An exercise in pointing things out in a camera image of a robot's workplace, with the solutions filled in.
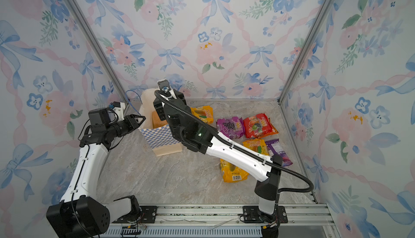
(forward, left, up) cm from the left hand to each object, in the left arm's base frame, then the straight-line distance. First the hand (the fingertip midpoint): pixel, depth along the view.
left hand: (143, 118), depth 77 cm
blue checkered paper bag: (-7, -7, -2) cm, 10 cm away
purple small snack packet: (-3, -69, -23) cm, 73 cm away
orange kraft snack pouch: (+12, +1, -19) cm, 22 cm away
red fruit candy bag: (+9, -61, -19) cm, 65 cm away
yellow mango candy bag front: (-18, -43, -22) cm, 52 cm away
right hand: (-3, -16, +19) cm, 25 cm away
